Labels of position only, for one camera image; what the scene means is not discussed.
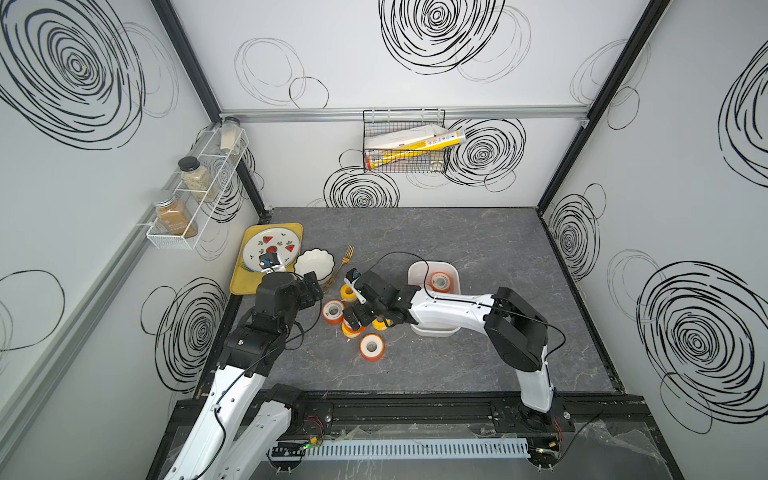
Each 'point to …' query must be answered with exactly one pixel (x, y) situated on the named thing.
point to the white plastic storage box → (419, 274)
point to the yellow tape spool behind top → (347, 294)
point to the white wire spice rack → (220, 167)
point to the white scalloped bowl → (319, 261)
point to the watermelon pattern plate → (271, 240)
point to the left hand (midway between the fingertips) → (299, 278)
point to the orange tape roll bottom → (372, 347)
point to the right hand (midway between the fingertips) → (355, 307)
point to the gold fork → (345, 260)
